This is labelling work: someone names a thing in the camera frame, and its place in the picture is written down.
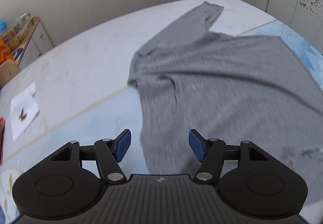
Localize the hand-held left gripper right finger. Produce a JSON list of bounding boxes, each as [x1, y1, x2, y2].
[[189, 129, 273, 185]]

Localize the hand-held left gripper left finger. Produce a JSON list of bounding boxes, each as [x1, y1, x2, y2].
[[50, 129, 132, 185]]

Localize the grey long-sleeve shirt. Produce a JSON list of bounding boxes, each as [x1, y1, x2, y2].
[[127, 1, 323, 176]]

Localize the white paper napkin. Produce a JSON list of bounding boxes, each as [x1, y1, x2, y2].
[[9, 81, 40, 142]]

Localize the orange fruits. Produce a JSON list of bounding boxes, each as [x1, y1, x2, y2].
[[0, 39, 15, 65]]

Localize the clear snack container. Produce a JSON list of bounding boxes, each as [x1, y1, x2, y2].
[[9, 14, 34, 48]]

